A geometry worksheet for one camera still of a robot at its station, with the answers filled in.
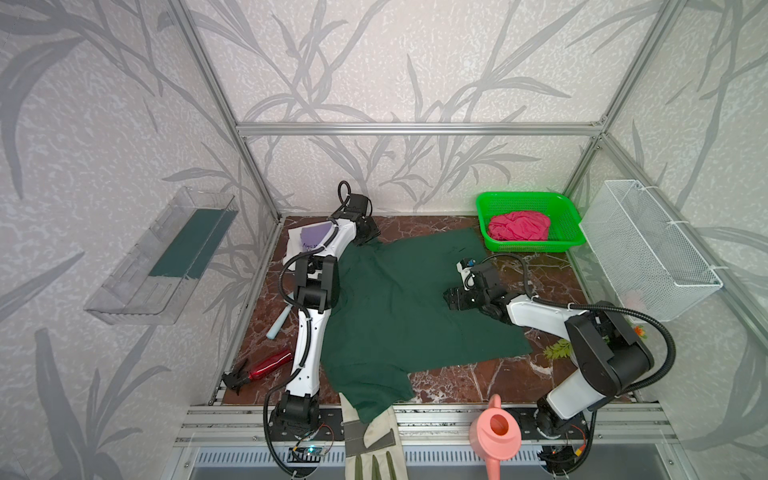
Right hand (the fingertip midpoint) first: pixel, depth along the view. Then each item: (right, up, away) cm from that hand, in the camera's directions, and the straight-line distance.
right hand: (454, 284), depth 95 cm
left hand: (-25, +21, +15) cm, 36 cm away
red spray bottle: (-61, -23, -15) cm, 67 cm away
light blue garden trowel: (-54, -11, -5) cm, 56 cm away
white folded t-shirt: (-56, +12, +13) cm, 58 cm away
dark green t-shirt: (-20, -10, -3) cm, 23 cm away
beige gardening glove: (-24, -36, -25) cm, 50 cm away
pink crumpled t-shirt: (+27, +19, +17) cm, 37 cm away
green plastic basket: (+45, +18, +17) cm, 52 cm away
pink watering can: (+3, -27, -32) cm, 42 cm away
